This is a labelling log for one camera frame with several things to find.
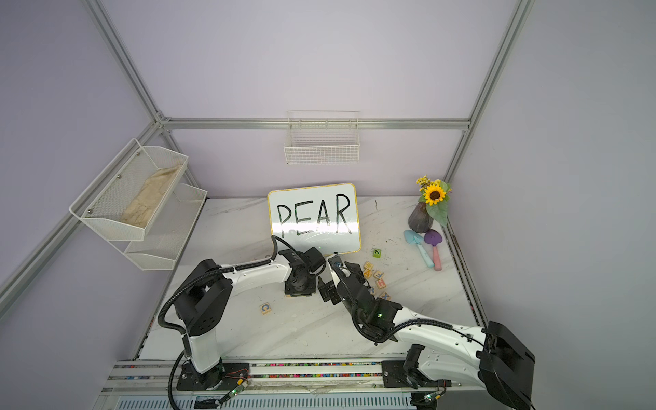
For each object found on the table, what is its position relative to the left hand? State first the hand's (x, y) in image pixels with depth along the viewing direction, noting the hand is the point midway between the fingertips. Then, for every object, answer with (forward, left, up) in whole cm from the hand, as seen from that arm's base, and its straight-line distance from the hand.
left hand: (305, 294), depth 89 cm
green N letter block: (+17, -27, 0) cm, 32 cm away
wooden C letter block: (-5, +13, 0) cm, 14 cm away
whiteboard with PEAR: (+27, -6, +11) cm, 30 cm away
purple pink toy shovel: (+24, -52, +1) cm, 57 cm away
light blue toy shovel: (+24, -44, +1) cm, 50 cm away
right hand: (0, -9, +15) cm, 17 cm away
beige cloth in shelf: (+18, +50, +29) cm, 60 cm away
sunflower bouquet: (+28, -47, +22) cm, 59 cm away
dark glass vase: (+32, -47, +3) cm, 57 cm away
